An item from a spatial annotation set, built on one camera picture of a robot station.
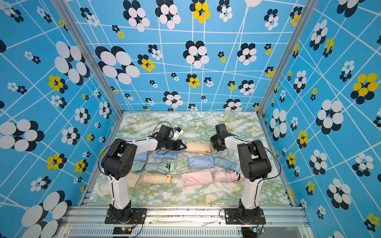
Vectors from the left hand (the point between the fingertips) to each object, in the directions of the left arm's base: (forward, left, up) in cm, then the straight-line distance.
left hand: (188, 146), depth 95 cm
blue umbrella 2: (-8, +13, +4) cm, 16 cm away
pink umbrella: (-20, -23, -1) cm, 31 cm away
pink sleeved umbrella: (-20, -6, -3) cm, 21 cm away
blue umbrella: (-10, -20, -1) cm, 23 cm away
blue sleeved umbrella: (-10, -9, -2) cm, 14 cm away
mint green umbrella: (-14, +15, -1) cm, 21 cm away
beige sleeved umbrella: (0, -7, -2) cm, 7 cm away
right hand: (+6, -17, -3) cm, 18 cm away
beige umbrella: (-21, +19, -1) cm, 28 cm away
